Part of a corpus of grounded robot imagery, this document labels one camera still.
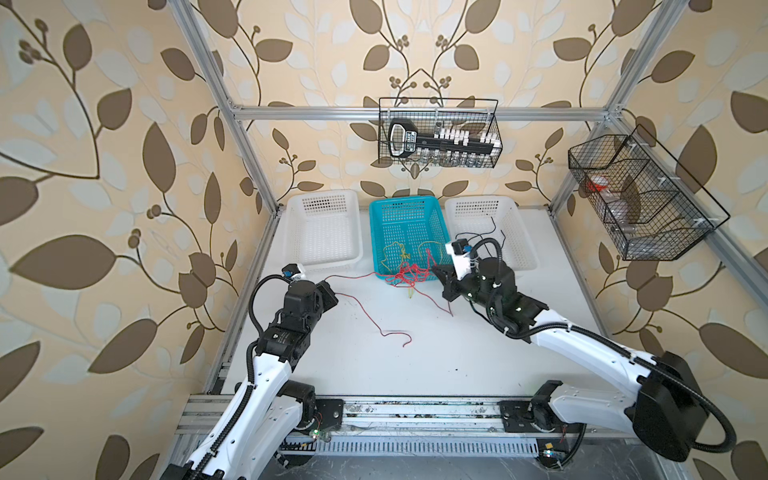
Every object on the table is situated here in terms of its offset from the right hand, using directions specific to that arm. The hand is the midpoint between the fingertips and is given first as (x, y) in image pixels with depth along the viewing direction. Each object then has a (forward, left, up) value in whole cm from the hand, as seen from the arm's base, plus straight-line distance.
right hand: (435, 269), depth 77 cm
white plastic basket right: (+36, -23, -19) cm, 47 cm away
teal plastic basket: (+30, +5, -21) cm, 37 cm away
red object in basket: (+19, -46, +10) cm, 51 cm away
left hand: (-1, +28, -4) cm, 28 cm away
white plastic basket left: (+34, +38, -22) cm, 55 cm away
